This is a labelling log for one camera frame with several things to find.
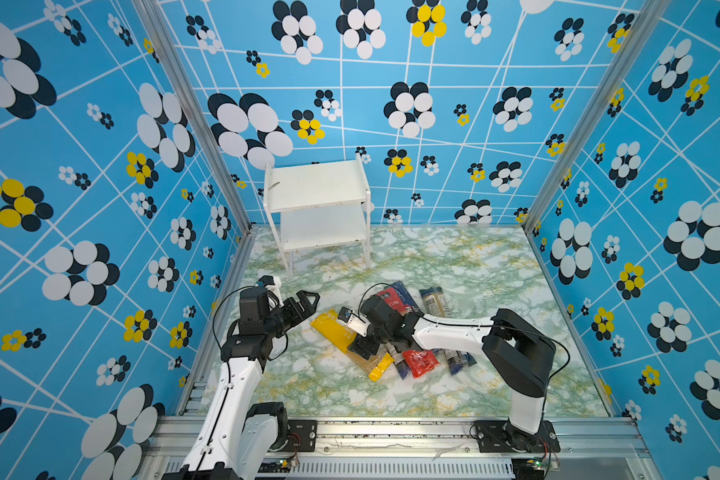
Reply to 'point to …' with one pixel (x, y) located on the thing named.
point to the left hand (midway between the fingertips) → (310, 301)
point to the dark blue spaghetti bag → (410, 305)
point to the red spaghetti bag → (418, 361)
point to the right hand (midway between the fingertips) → (356, 333)
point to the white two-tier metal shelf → (317, 206)
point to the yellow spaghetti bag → (343, 335)
